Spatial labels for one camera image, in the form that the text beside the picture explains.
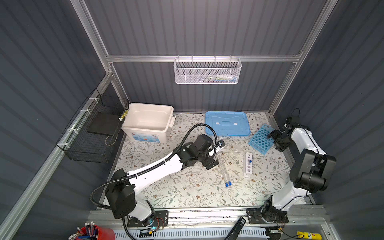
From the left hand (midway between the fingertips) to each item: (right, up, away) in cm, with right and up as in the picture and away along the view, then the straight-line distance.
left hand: (212, 151), depth 78 cm
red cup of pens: (-52, -30, -17) cm, 62 cm away
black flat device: (+11, -37, -6) cm, 39 cm away
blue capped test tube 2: (+8, -14, +11) cm, 20 cm away
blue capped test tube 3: (+23, -7, +8) cm, 25 cm away
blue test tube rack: (+33, +3, +19) cm, 38 cm away
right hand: (+39, +4, +13) cm, 41 cm away
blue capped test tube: (+10, -19, +7) cm, 23 cm away
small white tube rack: (+22, -10, +9) cm, 26 cm away
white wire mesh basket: (+1, +60, +46) cm, 76 cm away
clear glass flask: (+18, -2, +21) cm, 28 cm away
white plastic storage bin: (-44, +16, +35) cm, 58 cm away
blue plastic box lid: (+15, +16, +37) cm, 43 cm away
